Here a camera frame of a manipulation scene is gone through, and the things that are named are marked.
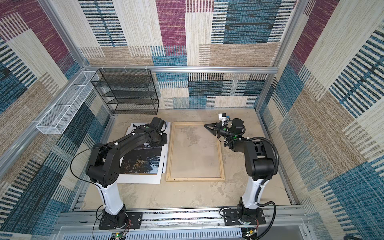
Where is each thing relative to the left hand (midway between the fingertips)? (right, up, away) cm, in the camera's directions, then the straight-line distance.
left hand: (165, 140), depth 95 cm
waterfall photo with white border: (-13, -14, -3) cm, 20 cm away
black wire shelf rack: (-29, +33, +13) cm, 46 cm away
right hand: (+24, +9, -7) cm, 26 cm away
